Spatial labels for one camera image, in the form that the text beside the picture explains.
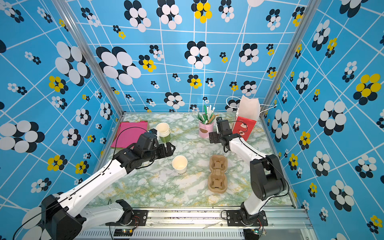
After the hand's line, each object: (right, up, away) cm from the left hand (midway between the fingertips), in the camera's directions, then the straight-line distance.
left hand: (171, 147), depth 77 cm
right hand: (+29, +7, +17) cm, 34 cm away
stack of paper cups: (-7, +8, +14) cm, 17 cm away
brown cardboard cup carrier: (+25, -19, +5) cm, 31 cm away
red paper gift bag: (+50, +21, +26) cm, 60 cm away
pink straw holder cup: (+18, +9, +19) cm, 28 cm away
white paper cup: (+3, -11, +11) cm, 16 cm away
